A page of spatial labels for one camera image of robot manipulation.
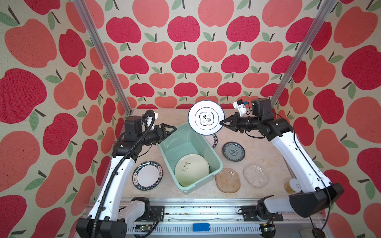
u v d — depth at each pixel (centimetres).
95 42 81
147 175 86
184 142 100
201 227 70
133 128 52
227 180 86
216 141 101
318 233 62
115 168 44
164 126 62
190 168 88
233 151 98
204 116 71
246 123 59
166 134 61
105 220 37
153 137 61
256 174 88
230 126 62
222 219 73
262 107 52
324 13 71
